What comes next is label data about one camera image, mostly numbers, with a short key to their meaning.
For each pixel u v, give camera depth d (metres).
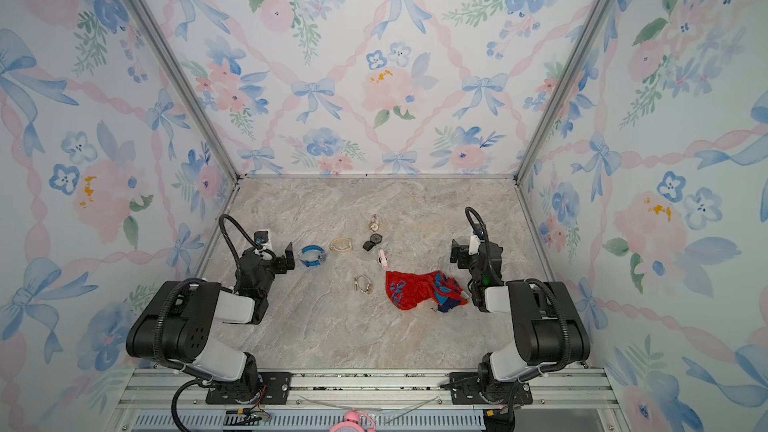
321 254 0.95
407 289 0.90
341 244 1.01
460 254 0.85
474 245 0.82
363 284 0.92
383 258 0.94
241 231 0.76
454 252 0.87
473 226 0.79
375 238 1.03
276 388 0.75
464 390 0.73
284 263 0.85
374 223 1.05
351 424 0.68
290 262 0.87
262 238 0.79
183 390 0.65
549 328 0.45
